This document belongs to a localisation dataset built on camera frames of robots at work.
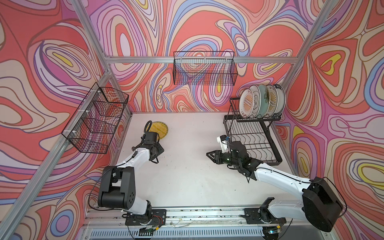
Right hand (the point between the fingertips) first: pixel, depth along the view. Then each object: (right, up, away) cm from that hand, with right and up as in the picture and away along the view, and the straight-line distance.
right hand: (208, 158), depth 80 cm
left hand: (-29, +2, +13) cm, 32 cm away
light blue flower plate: (+32, +32, +2) cm, 45 cm away
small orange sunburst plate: (+24, +32, +8) cm, 40 cm away
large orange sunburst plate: (+37, +32, +3) cm, 49 cm away
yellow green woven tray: (-34, +17, +30) cm, 48 cm away
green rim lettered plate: (+42, +33, +3) cm, 53 cm away
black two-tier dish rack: (+35, +12, +24) cm, 44 cm away
